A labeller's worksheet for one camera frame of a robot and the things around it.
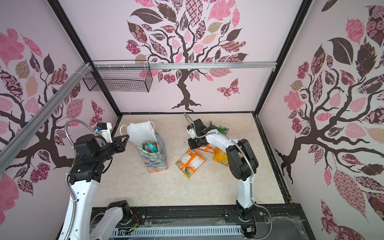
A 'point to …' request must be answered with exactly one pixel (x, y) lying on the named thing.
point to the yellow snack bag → (221, 156)
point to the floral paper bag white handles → (140, 133)
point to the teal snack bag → (151, 146)
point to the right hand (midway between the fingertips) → (191, 143)
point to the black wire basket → (131, 76)
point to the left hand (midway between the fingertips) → (129, 138)
